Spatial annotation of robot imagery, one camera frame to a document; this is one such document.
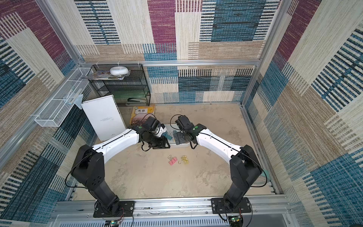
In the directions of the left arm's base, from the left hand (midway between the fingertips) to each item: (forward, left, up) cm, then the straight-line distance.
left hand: (167, 145), depth 86 cm
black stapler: (+40, +27, 0) cm, 48 cm away
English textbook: (+34, +24, -10) cm, 43 cm away
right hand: (+6, -10, +3) cm, 12 cm away
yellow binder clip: (-4, -10, -9) cm, 14 cm away
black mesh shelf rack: (+48, +32, +11) cm, 59 cm away
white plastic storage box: (-4, -4, +22) cm, 23 cm away
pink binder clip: (-5, -3, -9) cm, 11 cm away
